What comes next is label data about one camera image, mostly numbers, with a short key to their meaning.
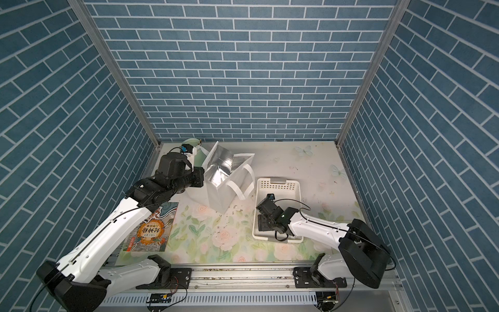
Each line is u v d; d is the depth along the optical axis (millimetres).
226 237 845
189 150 627
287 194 961
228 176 1034
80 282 382
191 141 1031
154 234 845
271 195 800
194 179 642
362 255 422
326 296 707
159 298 722
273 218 652
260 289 734
